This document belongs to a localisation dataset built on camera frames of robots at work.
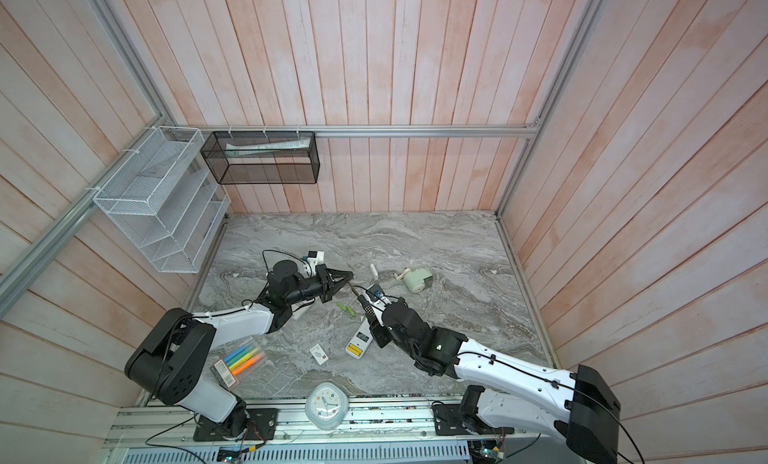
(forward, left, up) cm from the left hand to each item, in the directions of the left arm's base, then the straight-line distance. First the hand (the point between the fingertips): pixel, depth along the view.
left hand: (354, 279), depth 81 cm
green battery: (+1, +6, -18) cm, 19 cm away
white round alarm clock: (-28, +6, -15) cm, 33 cm away
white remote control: (-9, +13, +1) cm, 16 cm away
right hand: (-8, -5, -2) cm, 10 cm away
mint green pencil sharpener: (+8, -19, -13) cm, 24 cm away
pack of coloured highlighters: (-19, +33, -15) cm, 41 cm away
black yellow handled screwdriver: (-9, -4, 0) cm, 10 cm away
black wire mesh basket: (+46, +35, +8) cm, 58 cm away
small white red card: (-15, +11, -16) cm, 24 cm away
